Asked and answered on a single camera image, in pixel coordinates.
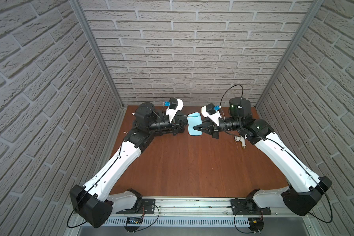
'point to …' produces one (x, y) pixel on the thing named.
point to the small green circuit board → (134, 221)
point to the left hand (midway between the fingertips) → (189, 113)
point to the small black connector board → (256, 224)
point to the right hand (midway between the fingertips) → (197, 125)
